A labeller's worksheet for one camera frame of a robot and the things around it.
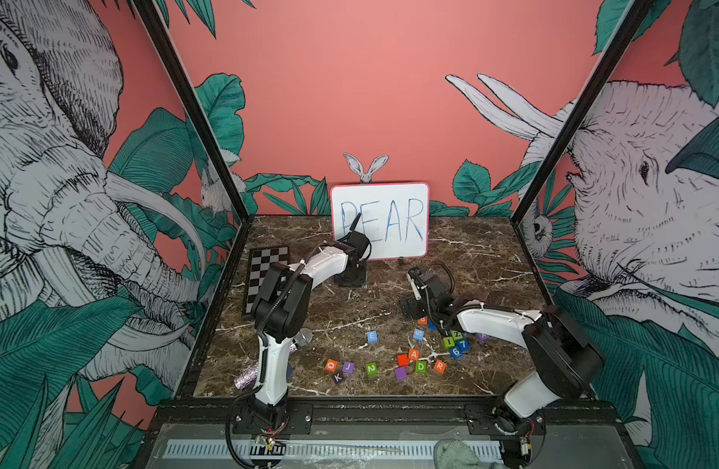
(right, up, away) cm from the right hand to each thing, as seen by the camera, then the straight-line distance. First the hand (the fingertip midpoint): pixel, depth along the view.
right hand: (410, 294), depth 93 cm
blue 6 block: (+12, -16, -8) cm, 22 cm away
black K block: (-22, -21, -13) cm, 33 cm away
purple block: (-4, -21, -11) cm, 24 cm away
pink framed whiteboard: (-4, +25, +8) cm, 27 cm away
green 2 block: (-13, -19, -11) cm, 26 cm away
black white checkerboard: (-53, +10, +11) cm, 55 cm away
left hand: (-17, +5, +6) cm, 19 cm away
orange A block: (0, -16, -9) cm, 18 cm away
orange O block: (-24, -19, -11) cm, 33 cm away
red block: (-4, -18, -9) cm, 20 cm away
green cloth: (+7, -34, -24) cm, 42 cm away
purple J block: (-19, -19, -11) cm, 29 cm away
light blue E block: (-12, -12, -5) cm, 18 cm away
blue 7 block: (+15, -14, -7) cm, 22 cm away
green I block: (+10, -13, -7) cm, 18 cm away
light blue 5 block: (+2, -12, -5) cm, 13 cm away
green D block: (+1, -19, -11) cm, 22 cm away
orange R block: (+7, -19, -11) cm, 23 cm away
